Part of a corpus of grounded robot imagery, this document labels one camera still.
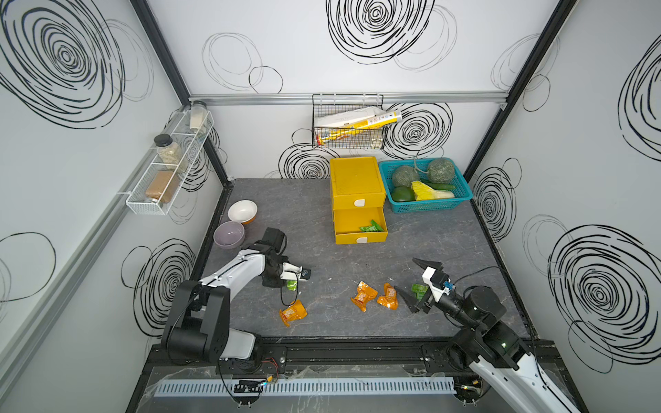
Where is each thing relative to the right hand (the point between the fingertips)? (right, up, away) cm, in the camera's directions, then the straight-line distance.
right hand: (408, 275), depth 68 cm
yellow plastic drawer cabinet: (-14, +21, +19) cm, 32 cm away
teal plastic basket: (+34, +24, +38) cm, 57 cm away
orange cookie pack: (-33, -15, +13) cm, 38 cm away
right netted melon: (+25, +33, +39) cm, 57 cm away
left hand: (-39, -5, +22) cm, 45 cm away
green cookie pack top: (-6, +10, +25) cm, 28 cm away
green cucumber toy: (+24, +27, +40) cm, 54 cm away
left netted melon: (+10, +31, +40) cm, 52 cm away
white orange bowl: (-58, +16, +38) cm, 71 cm away
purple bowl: (-60, +7, +30) cm, 68 cm away
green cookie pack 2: (0, -1, -8) cm, 9 cm away
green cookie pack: (-34, -8, +16) cm, 38 cm away
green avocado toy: (+9, +23, +37) cm, 44 cm away
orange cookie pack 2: (-10, -11, +17) cm, 22 cm away
